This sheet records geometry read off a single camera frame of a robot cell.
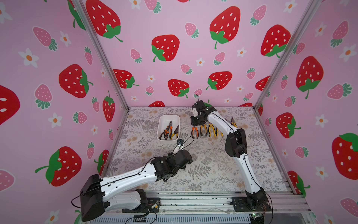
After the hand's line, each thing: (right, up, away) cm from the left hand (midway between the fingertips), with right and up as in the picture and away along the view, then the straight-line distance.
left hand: (184, 155), depth 78 cm
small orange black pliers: (+10, +12, +23) cm, 28 cm away
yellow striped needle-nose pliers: (+16, +15, -8) cm, 24 cm away
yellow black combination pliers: (+40, +18, +32) cm, 55 cm away
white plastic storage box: (-16, +20, +32) cm, 41 cm away
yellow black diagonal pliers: (+13, +14, +29) cm, 34 cm away
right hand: (+8, +19, +26) cm, 33 cm away
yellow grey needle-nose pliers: (-6, +11, +26) cm, 29 cm away
